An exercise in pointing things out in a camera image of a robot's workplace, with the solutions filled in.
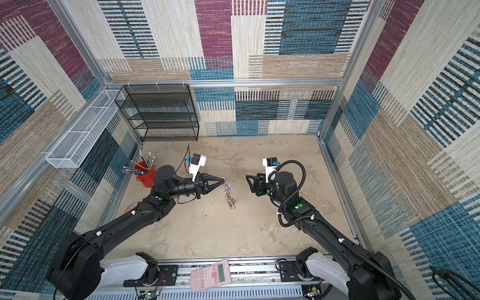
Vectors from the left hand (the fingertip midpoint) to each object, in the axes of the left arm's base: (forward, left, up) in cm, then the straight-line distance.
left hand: (223, 183), depth 68 cm
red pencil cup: (+16, +39, -17) cm, 46 cm away
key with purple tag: (-1, -2, -2) cm, 3 cm away
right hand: (+7, -12, -8) cm, 16 cm away
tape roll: (+5, +47, -27) cm, 54 cm away
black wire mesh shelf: (+54, +40, -9) cm, 68 cm away
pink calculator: (-25, +6, -26) cm, 36 cm away
